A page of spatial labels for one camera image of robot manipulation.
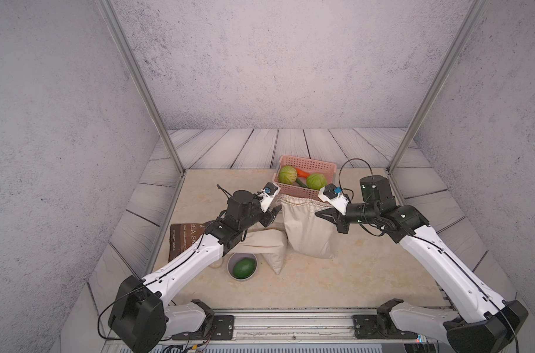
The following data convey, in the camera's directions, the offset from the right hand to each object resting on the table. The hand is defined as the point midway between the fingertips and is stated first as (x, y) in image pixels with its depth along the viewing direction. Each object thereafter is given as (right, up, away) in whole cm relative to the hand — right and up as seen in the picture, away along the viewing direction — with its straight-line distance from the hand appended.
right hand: (320, 212), depth 69 cm
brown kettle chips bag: (-52, -13, +22) cm, 58 cm away
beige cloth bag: (-14, -5, +6) cm, 16 cm away
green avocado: (-25, -22, +12) cm, 35 cm away
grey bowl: (-30, -20, +16) cm, 39 cm away
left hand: (-13, +3, +8) cm, 15 cm away
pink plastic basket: (+1, +12, +46) cm, 47 cm away
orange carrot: (0, +15, +47) cm, 49 cm away
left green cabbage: (-7, +13, +40) cm, 42 cm away
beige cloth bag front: (-16, -14, +16) cm, 26 cm away
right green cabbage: (+6, +10, +39) cm, 41 cm away
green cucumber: (-1, +9, +46) cm, 46 cm away
